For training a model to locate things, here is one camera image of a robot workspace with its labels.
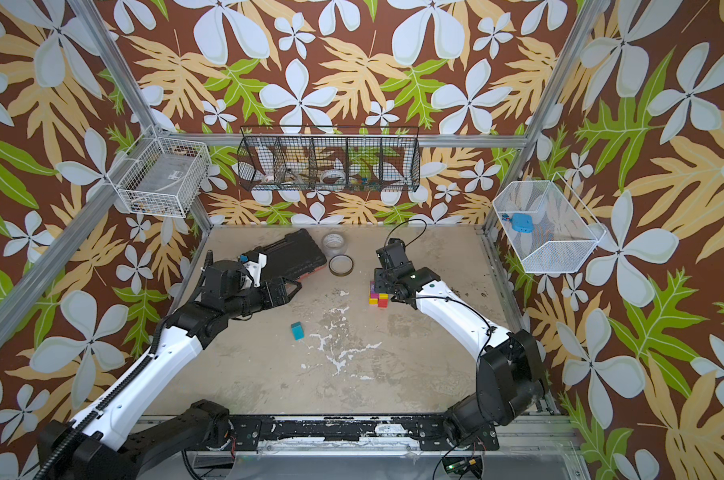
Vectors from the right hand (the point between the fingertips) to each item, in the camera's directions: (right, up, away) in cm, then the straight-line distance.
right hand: (381, 276), depth 86 cm
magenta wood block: (-2, -6, +10) cm, 12 cm away
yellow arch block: (-2, -9, +10) cm, 13 cm away
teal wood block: (-26, -17, +6) cm, 32 cm away
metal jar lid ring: (-13, +3, +23) cm, 27 cm away
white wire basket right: (+47, +14, -2) cm, 49 cm away
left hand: (-25, -2, -10) cm, 27 cm away
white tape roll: (-15, +33, +13) cm, 38 cm away
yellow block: (+1, -7, +7) cm, 10 cm away
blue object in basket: (+41, +16, 0) cm, 44 cm away
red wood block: (+1, -9, +9) cm, 13 cm away
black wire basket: (-16, +39, +11) cm, 43 cm away
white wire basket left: (-64, +29, +1) cm, 71 cm away
